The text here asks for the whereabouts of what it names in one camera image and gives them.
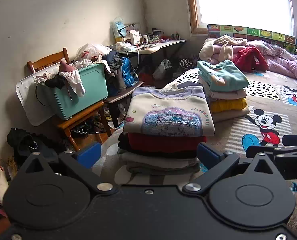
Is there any cream and lavender sweatshirt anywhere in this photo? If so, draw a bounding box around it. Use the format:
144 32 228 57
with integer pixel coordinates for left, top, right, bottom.
123 86 215 137

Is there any black clothes pile on floor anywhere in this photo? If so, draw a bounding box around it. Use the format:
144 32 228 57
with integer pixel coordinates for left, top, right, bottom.
6 128 66 168

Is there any wooden chair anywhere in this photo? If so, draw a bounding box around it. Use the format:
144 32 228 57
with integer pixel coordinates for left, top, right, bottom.
37 62 111 151

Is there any beige folded garment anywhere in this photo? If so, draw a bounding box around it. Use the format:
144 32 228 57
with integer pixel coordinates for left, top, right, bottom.
212 106 250 123

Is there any grey folded garment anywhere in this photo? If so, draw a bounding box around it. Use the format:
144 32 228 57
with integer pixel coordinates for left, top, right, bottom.
118 148 201 176

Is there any Mickey Mouse bed blanket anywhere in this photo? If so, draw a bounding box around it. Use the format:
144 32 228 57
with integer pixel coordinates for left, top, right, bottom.
90 65 297 240

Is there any yellow folded garment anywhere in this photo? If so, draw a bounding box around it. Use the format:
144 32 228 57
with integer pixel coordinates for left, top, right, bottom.
209 98 247 113

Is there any red folded garment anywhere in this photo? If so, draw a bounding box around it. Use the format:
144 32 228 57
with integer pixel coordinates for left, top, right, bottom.
127 133 207 153

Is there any teal plastic storage box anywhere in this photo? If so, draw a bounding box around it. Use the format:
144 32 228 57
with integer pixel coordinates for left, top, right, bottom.
44 63 108 120

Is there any white box lid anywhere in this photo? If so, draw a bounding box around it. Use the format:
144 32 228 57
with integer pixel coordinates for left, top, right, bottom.
15 63 59 126

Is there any teal folded garment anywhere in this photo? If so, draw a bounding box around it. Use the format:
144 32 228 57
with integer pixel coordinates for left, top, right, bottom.
197 60 249 92

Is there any blue bag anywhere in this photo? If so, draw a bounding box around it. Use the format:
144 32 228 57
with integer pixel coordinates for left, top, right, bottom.
120 57 139 88

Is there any pink quilt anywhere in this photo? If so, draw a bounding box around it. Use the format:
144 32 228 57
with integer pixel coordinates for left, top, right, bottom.
211 40 297 80

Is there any red knitted garment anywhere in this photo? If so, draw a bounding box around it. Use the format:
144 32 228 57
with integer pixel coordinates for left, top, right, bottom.
233 47 268 73

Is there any cream crumpled garment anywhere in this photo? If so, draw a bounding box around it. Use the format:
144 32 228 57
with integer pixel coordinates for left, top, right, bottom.
199 35 248 63

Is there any colourful alphabet foam mat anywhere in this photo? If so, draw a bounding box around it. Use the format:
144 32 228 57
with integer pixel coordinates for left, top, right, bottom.
207 24 297 54

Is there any cluttered desk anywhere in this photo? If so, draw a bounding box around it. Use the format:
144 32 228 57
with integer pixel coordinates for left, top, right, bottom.
108 17 188 81

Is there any wooden framed window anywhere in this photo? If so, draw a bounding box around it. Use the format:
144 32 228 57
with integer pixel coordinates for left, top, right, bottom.
188 0 296 36

